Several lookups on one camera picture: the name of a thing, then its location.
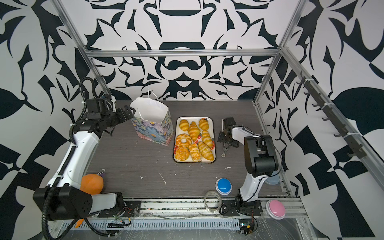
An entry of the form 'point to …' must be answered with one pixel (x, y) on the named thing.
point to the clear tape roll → (214, 209)
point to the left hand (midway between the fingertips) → (127, 110)
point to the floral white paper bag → (152, 120)
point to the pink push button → (275, 209)
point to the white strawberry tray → (211, 130)
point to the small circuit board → (247, 229)
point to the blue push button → (223, 186)
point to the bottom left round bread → (182, 153)
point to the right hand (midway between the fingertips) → (227, 139)
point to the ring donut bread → (178, 140)
